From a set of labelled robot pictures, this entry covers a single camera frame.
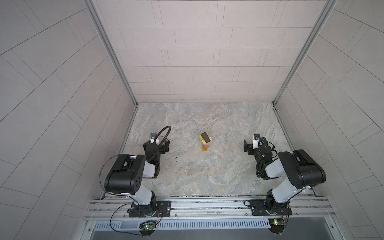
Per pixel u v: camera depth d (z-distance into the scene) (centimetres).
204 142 83
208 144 83
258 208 71
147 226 65
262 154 68
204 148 91
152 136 77
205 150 91
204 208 73
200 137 85
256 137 77
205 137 84
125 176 44
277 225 68
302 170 46
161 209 70
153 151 67
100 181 44
